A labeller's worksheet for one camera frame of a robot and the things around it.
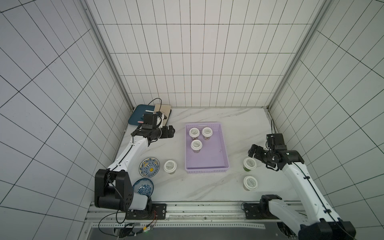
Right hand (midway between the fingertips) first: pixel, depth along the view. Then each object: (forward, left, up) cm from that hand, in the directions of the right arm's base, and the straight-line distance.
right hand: (250, 152), depth 80 cm
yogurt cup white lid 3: (+6, +30, -6) cm, 31 cm away
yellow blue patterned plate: (-7, +58, -11) cm, 60 cm away
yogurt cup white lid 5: (-3, -1, -7) cm, 7 cm away
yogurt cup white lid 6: (-14, +1, -6) cm, 15 cm away
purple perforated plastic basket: (+2, +20, -13) cm, 24 cm away
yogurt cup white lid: (+16, +32, -6) cm, 37 cm away
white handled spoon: (+38, +70, -10) cm, 80 cm away
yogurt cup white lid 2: (+15, +24, -4) cm, 29 cm away
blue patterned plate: (-19, +58, -10) cm, 62 cm away
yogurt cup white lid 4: (-8, +45, -5) cm, 46 cm away
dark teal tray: (+38, +82, -15) cm, 91 cm away
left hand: (+8, +48, +3) cm, 49 cm away
